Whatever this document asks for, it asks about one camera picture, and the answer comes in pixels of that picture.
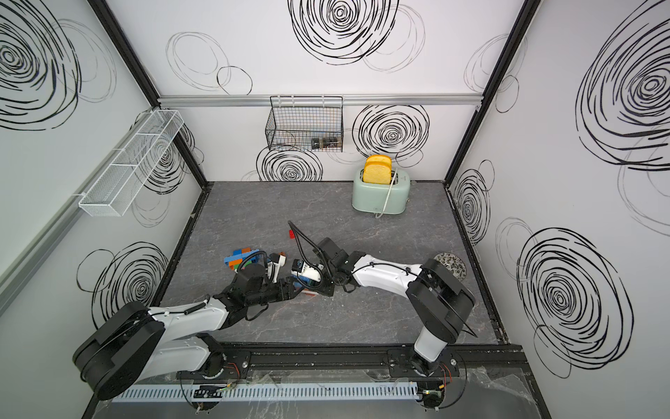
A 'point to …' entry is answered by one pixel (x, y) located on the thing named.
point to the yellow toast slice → (378, 169)
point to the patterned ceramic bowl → (454, 264)
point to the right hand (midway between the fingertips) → (313, 282)
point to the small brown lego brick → (246, 250)
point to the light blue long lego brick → (304, 279)
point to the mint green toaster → (373, 197)
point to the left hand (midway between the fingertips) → (302, 287)
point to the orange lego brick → (233, 263)
